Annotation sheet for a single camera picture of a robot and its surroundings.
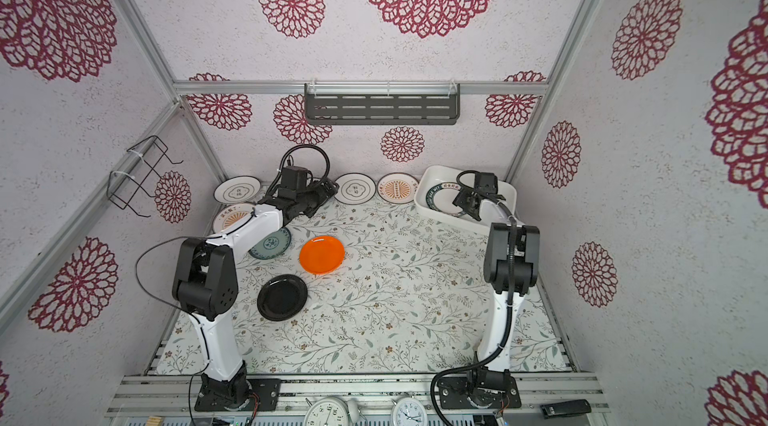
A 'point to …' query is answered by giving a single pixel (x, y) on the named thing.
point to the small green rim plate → (441, 197)
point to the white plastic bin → (494, 212)
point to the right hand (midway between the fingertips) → (465, 195)
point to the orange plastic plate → (322, 254)
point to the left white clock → (327, 411)
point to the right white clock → (409, 411)
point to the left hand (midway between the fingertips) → (331, 195)
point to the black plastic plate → (281, 297)
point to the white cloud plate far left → (237, 189)
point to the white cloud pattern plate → (355, 188)
